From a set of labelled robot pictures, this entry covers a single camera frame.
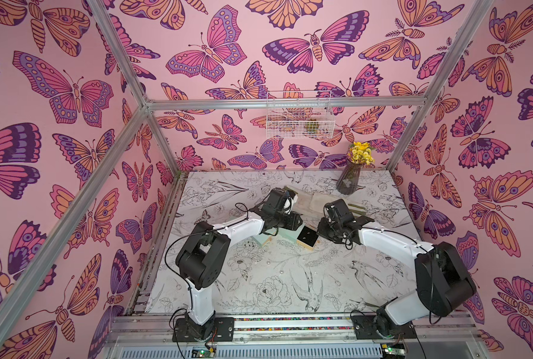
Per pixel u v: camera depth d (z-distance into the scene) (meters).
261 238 0.95
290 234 0.94
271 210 0.73
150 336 0.73
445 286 0.44
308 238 0.92
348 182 1.06
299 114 0.95
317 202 1.06
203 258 0.49
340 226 0.69
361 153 0.93
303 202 1.06
